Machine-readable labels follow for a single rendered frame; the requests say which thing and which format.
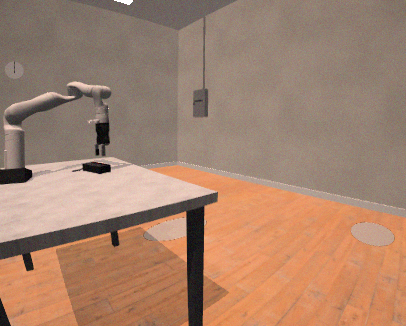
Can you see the black power strip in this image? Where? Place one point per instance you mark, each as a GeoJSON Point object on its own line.
{"type": "Point", "coordinates": [95, 167]}

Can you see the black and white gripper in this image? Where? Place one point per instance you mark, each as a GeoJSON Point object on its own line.
{"type": "Point", "coordinates": [102, 129]}

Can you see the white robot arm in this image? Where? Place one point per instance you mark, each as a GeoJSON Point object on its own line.
{"type": "Point", "coordinates": [14, 153]}

